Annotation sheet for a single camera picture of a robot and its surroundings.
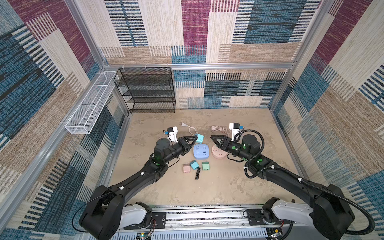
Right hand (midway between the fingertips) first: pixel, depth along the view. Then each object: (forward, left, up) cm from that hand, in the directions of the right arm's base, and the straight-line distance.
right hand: (211, 140), depth 75 cm
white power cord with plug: (+24, +10, -23) cm, 35 cm away
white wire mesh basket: (+9, +60, +11) cm, 62 cm away
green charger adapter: (-3, +2, -22) cm, 22 cm away
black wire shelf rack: (+48, +41, -3) cm, 63 cm away
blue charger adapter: (-3, +9, -21) cm, 23 cm away
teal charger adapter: (0, +6, +1) cm, 6 cm away
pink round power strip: (+4, -6, -21) cm, 22 cm away
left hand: (+1, +7, +3) cm, 7 cm away
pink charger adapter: (-4, +14, -23) cm, 27 cm away
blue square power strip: (+5, +5, -20) cm, 22 cm away
